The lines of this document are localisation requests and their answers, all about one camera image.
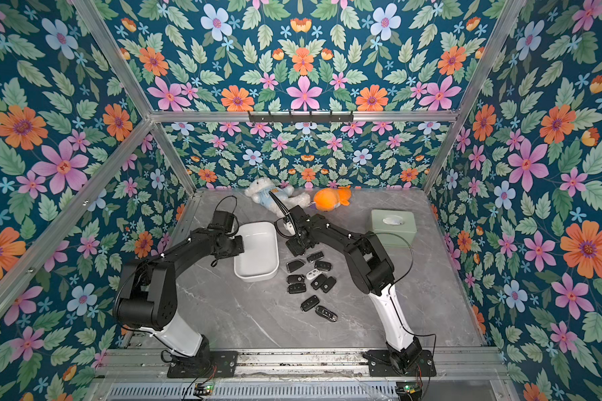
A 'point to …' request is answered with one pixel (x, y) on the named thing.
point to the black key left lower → (297, 288)
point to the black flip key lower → (309, 303)
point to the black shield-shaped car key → (293, 266)
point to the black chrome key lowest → (326, 313)
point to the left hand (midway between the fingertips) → (242, 246)
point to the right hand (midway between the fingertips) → (299, 244)
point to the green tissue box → (395, 228)
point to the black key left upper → (295, 278)
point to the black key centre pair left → (318, 281)
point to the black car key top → (315, 256)
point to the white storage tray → (260, 262)
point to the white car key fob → (313, 274)
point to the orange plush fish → (330, 198)
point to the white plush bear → (259, 190)
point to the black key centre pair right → (329, 284)
